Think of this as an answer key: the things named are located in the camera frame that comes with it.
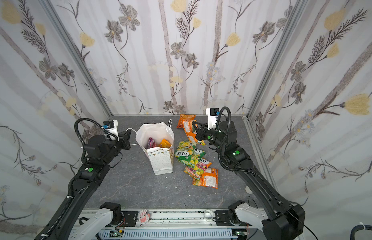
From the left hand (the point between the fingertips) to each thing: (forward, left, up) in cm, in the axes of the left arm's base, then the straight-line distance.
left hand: (128, 126), depth 70 cm
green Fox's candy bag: (0, -29, -27) cm, 40 cm away
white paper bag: (-9, -14, -16) cm, 24 cm away
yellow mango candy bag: (+4, -15, -22) cm, 27 cm away
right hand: (-2, -30, +7) cm, 31 cm away
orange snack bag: (-6, -32, -4) cm, 33 cm away
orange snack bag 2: (-16, -41, -27) cm, 52 cm away
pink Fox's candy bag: (-13, -35, -27) cm, 46 cm away
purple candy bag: (+2, -8, -18) cm, 20 cm away
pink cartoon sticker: (-35, -7, -29) cm, 45 cm away
